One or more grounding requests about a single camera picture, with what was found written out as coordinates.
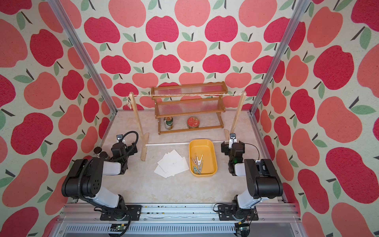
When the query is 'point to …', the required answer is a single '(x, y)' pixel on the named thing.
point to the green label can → (169, 122)
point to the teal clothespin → (195, 169)
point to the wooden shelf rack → (189, 107)
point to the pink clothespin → (195, 155)
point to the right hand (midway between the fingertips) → (234, 144)
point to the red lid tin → (193, 122)
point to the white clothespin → (200, 161)
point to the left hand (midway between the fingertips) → (127, 144)
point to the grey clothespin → (195, 160)
